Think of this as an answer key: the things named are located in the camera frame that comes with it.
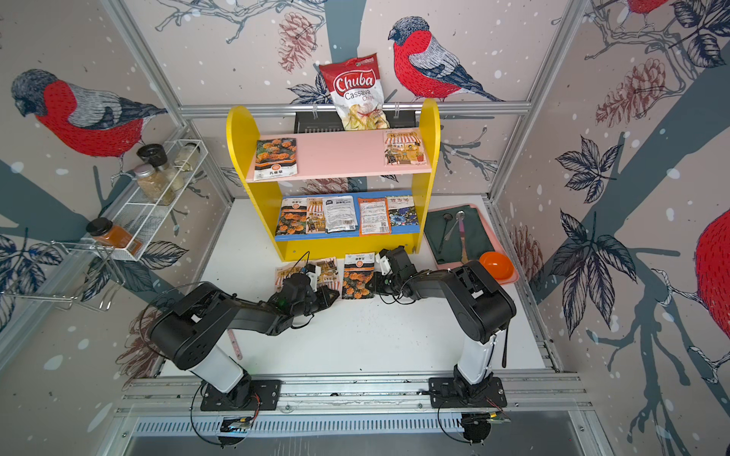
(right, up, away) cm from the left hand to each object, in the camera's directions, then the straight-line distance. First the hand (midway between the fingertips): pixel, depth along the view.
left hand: (345, 290), depth 90 cm
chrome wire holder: (-54, +12, -31) cm, 63 cm away
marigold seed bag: (-18, +24, +5) cm, 31 cm away
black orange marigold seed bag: (+4, +3, +7) cm, 8 cm away
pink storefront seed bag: (-23, +4, +8) cm, 25 cm away
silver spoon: (+45, +25, +23) cm, 56 cm away
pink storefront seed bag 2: (-6, +4, +7) cm, 10 cm away
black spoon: (+40, +24, +23) cm, 52 cm away
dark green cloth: (+37, +17, +17) cm, 44 cm away
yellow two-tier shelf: (-5, +35, +36) cm, 50 cm away
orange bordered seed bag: (+9, +24, +5) cm, 26 cm away
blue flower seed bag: (+20, +25, +5) cm, 32 cm away
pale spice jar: (-48, +42, -5) cm, 64 cm away
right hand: (+7, +1, +4) cm, 8 cm away
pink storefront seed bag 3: (-11, +24, +5) cm, 27 cm away
